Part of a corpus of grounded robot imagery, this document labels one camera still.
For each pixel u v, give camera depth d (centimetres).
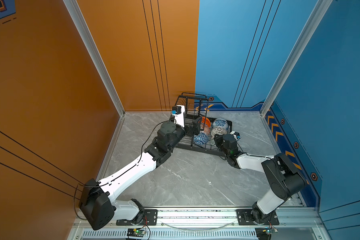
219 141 83
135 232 71
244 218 72
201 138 102
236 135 85
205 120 103
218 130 103
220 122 108
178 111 58
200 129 79
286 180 47
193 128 62
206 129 103
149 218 73
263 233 70
